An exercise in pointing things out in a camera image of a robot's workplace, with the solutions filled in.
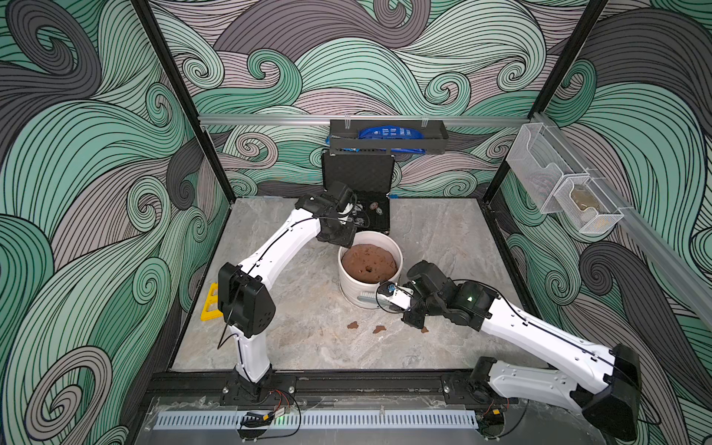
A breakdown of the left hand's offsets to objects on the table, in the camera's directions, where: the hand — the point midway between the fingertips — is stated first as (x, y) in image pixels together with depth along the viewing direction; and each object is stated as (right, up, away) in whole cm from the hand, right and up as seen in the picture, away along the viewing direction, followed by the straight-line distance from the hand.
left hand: (346, 235), depth 83 cm
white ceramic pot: (+15, -3, +3) cm, 15 cm away
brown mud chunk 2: (+10, -30, +3) cm, 32 cm away
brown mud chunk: (+2, -29, +3) cm, 29 cm away
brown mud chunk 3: (+24, -30, +1) cm, 38 cm away
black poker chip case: (+9, +22, +29) cm, 37 cm away
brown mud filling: (+7, -9, +4) cm, 12 cm away
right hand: (+15, -18, -8) cm, 24 cm away
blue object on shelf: (+15, +35, +10) cm, 39 cm away
